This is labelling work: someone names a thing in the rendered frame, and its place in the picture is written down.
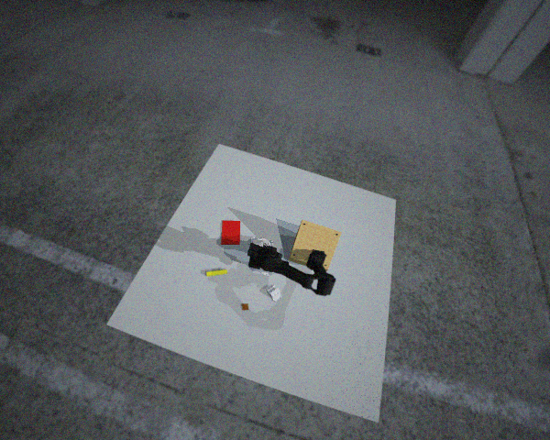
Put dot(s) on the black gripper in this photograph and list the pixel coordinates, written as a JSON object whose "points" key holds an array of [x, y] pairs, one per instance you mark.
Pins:
{"points": [[253, 263]]}

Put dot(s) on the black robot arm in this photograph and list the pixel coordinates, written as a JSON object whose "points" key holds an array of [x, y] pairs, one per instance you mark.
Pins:
{"points": [[270, 260]]}

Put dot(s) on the yellow bar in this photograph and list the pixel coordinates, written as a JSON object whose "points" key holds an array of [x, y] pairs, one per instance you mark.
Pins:
{"points": [[219, 272]]}

